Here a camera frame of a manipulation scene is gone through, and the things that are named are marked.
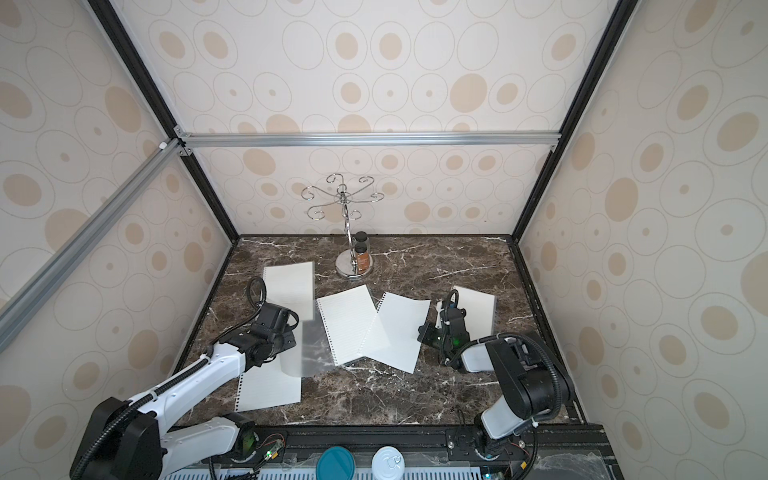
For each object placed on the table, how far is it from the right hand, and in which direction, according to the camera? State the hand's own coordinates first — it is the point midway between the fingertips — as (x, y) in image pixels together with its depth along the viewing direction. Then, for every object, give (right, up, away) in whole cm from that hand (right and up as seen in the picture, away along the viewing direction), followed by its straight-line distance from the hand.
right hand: (429, 327), depth 95 cm
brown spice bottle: (-22, +23, +8) cm, 33 cm away
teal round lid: (-25, -23, -30) cm, 45 cm away
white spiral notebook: (-27, +3, +3) cm, 27 cm away
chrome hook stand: (-28, +41, -10) cm, 51 cm away
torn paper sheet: (-11, -2, -2) cm, 12 cm away
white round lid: (-13, -24, -28) cm, 40 cm away
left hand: (-40, 0, -8) cm, 41 cm away
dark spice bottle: (-23, +30, +9) cm, 38 cm away
